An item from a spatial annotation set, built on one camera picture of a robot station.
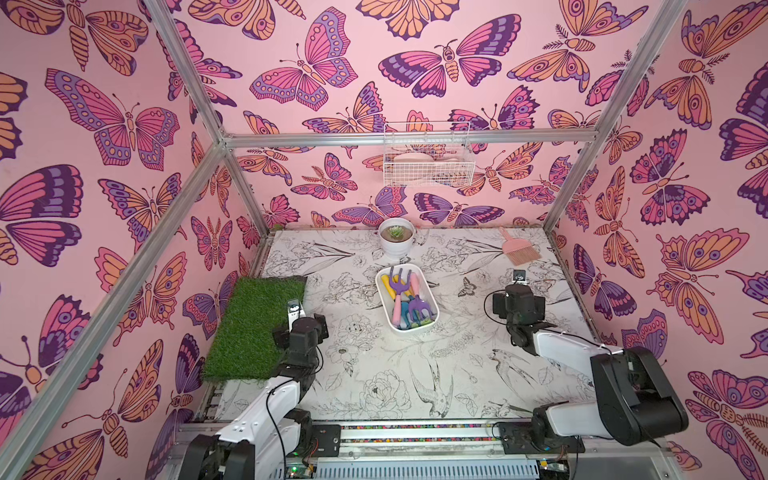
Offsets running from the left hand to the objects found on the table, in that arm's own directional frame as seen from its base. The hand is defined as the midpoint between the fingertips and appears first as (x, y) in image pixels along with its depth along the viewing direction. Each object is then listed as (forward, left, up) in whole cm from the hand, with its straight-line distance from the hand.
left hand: (302, 316), depth 88 cm
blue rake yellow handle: (+11, -26, -4) cm, 29 cm away
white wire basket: (+43, -38, +27) cm, 63 cm away
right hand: (+7, -64, 0) cm, 64 cm away
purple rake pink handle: (+6, -34, -3) cm, 35 cm away
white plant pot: (+31, -28, +2) cm, 42 cm away
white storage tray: (+10, -31, -5) cm, 33 cm away
